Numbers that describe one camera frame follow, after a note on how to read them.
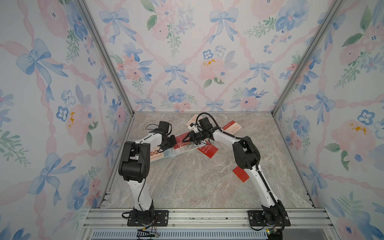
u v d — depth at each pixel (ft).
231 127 3.65
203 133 2.96
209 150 3.29
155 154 3.10
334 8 2.27
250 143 2.19
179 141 3.21
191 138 3.04
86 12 2.31
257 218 2.41
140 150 1.72
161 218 2.42
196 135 3.06
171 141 2.95
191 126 3.27
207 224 2.41
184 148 3.15
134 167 1.69
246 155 2.15
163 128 2.63
